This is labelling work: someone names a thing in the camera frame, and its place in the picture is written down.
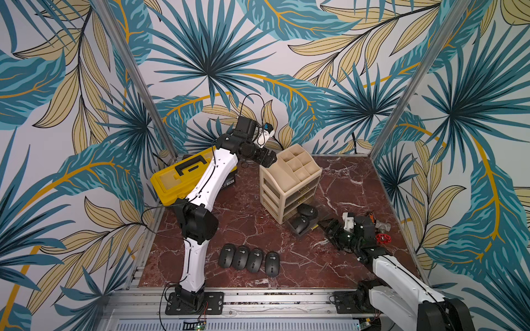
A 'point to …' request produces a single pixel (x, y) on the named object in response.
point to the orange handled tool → (372, 217)
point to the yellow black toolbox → (175, 184)
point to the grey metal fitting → (386, 225)
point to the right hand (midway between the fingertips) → (321, 227)
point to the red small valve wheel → (383, 238)
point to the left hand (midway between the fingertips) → (266, 155)
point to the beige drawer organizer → (288, 182)
